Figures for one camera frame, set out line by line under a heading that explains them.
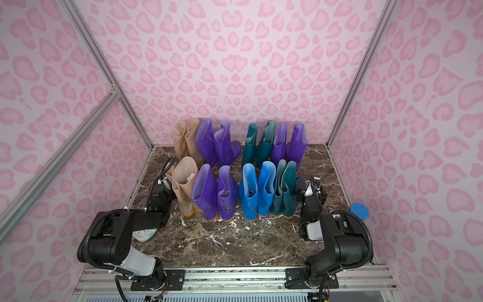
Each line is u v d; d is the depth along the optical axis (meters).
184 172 0.83
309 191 0.78
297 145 0.86
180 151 0.94
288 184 0.72
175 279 0.74
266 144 0.86
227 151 0.98
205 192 0.70
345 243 0.44
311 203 0.68
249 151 0.88
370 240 0.41
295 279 0.73
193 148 0.93
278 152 0.87
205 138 0.88
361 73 0.86
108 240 0.46
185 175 0.82
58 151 0.65
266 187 0.70
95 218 0.49
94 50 0.79
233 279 0.75
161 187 0.78
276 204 0.78
